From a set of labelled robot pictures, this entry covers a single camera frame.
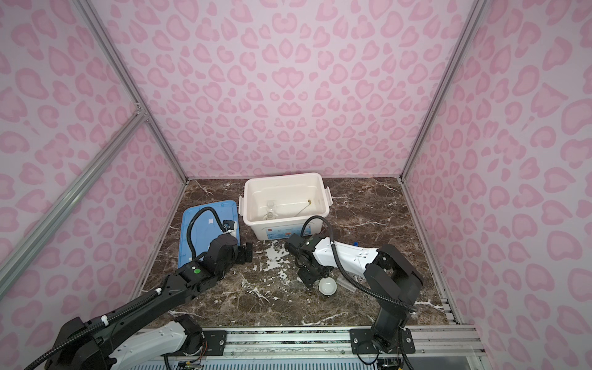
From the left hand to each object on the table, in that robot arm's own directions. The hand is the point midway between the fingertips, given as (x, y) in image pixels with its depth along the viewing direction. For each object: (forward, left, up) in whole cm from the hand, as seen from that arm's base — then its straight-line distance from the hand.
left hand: (242, 239), depth 82 cm
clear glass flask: (+14, -8, -6) cm, 17 cm away
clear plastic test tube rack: (-13, -37, -11) cm, 41 cm away
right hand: (-10, -26, -11) cm, 30 cm away
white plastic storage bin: (+22, -10, -9) cm, 26 cm away
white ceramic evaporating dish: (-13, -30, -13) cm, 35 cm away
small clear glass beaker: (+20, -7, -7) cm, 23 cm away
